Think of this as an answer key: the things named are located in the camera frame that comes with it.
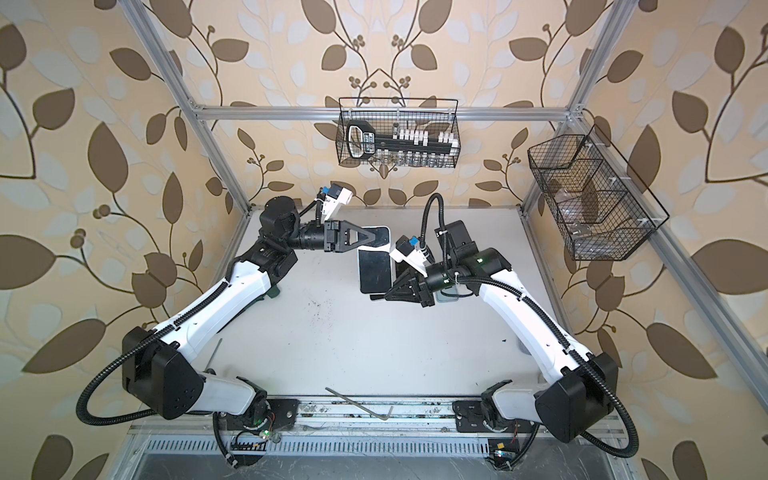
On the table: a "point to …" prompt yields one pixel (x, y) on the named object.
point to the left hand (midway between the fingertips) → (373, 239)
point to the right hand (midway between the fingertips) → (390, 297)
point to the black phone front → (375, 262)
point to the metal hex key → (361, 407)
